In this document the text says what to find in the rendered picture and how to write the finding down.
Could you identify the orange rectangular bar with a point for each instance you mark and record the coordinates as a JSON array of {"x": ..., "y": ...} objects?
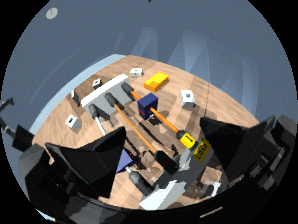
[{"x": 155, "y": 82}]

